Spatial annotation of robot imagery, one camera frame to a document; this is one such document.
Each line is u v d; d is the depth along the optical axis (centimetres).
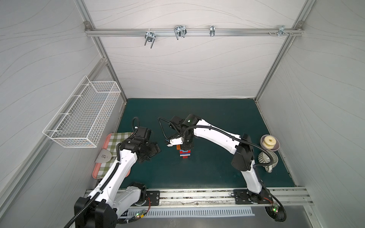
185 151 79
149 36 78
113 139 95
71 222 34
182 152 81
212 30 78
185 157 88
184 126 58
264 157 81
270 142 88
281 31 77
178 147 72
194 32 78
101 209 37
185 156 86
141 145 55
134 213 70
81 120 69
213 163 87
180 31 77
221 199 74
